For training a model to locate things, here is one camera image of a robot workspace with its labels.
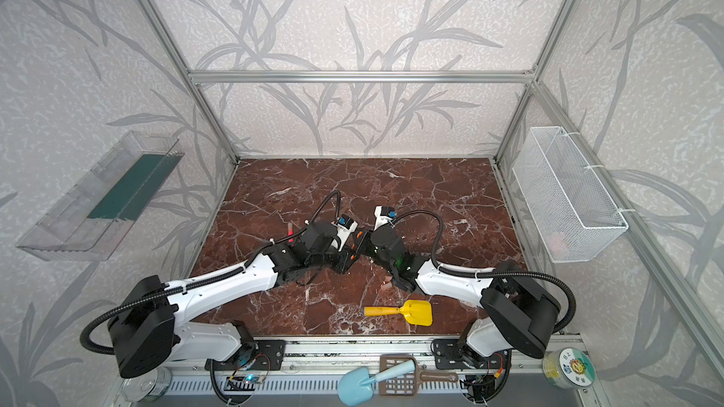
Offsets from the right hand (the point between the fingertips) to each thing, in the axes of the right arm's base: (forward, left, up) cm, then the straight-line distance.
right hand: (351, 223), depth 82 cm
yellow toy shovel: (-21, -20, -15) cm, 32 cm away
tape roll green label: (-35, -53, -8) cm, 64 cm away
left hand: (-6, -3, -4) cm, 7 cm away
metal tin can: (-38, +46, -10) cm, 61 cm away
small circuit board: (-37, +28, -18) cm, 50 cm away
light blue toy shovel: (-38, -2, -16) cm, 41 cm away
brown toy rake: (-37, -15, -16) cm, 43 cm away
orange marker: (-9, -1, -4) cm, 10 cm away
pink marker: (+5, +23, -15) cm, 28 cm away
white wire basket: (-9, -51, +19) cm, 55 cm away
